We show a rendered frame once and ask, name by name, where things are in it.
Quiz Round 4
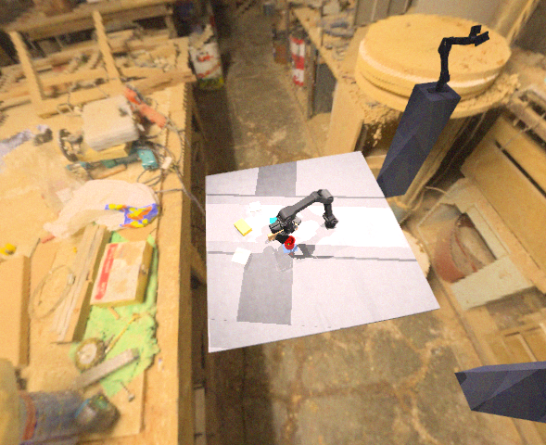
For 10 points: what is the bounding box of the orange rectangular block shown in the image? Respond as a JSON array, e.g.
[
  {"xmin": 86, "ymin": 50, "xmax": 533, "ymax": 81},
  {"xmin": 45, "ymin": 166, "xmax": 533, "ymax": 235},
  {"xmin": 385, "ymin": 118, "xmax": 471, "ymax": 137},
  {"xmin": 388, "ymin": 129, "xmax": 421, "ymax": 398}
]
[{"xmin": 268, "ymin": 230, "xmax": 284, "ymax": 241}]

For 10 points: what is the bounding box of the yellow rectangular block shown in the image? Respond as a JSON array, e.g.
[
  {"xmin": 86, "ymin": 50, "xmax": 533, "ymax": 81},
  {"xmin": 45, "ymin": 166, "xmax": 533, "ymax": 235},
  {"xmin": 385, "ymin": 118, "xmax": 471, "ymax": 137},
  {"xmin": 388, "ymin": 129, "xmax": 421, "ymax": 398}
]
[{"xmin": 234, "ymin": 219, "xmax": 252, "ymax": 236}]

